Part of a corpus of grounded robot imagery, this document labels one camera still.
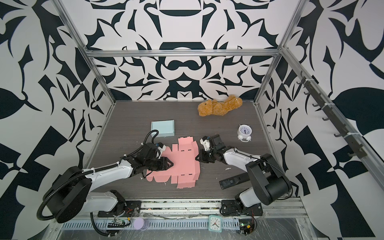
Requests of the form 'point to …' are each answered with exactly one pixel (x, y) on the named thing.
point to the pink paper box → (186, 167)
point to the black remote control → (226, 183)
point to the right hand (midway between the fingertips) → (196, 156)
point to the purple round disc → (141, 223)
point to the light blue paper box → (165, 128)
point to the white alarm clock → (244, 132)
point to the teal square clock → (215, 223)
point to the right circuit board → (245, 227)
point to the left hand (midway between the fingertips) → (172, 162)
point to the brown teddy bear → (209, 107)
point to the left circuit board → (117, 223)
